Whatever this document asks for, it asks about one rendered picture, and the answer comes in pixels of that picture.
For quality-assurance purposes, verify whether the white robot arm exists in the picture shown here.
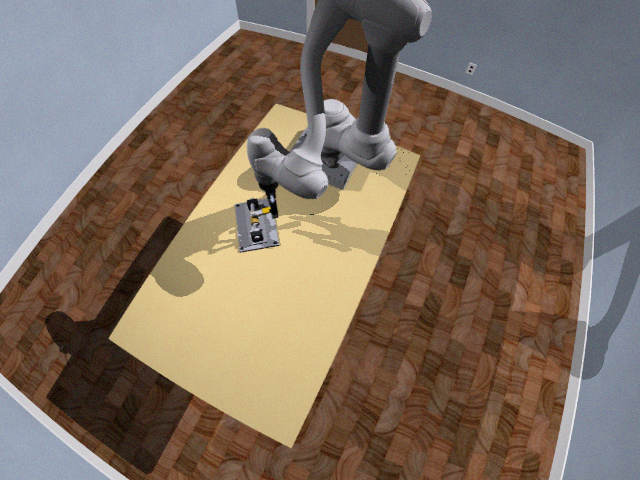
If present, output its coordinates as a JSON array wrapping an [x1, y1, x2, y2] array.
[[247, 0, 432, 199]]

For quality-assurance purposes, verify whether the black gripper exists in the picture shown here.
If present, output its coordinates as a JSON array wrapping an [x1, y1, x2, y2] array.
[[258, 182, 279, 219]]

